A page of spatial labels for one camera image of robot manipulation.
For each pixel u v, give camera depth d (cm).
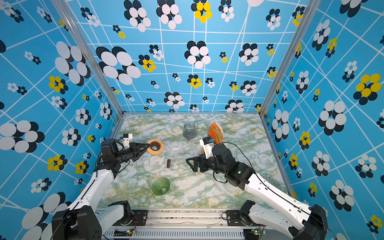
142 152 74
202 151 95
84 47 82
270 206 46
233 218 74
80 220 39
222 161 54
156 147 83
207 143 63
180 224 73
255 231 71
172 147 96
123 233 72
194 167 62
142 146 77
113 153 64
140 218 73
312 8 68
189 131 99
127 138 76
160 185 82
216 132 98
